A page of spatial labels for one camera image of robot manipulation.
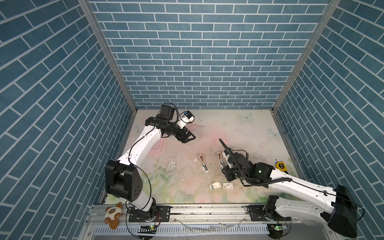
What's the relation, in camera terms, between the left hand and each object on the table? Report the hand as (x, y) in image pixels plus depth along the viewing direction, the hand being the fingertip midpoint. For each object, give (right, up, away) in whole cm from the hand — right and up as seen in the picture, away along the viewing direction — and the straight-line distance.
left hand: (190, 132), depth 81 cm
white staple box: (+21, -30, +1) cm, 36 cm away
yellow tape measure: (+54, -20, +8) cm, 59 cm away
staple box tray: (+14, -30, +2) cm, 33 cm away
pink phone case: (-16, -6, -5) cm, 18 cm away
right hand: (+16, -20, -3) cm, 26 cm away
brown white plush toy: (-37, -39, -10) cm, 55 cm away
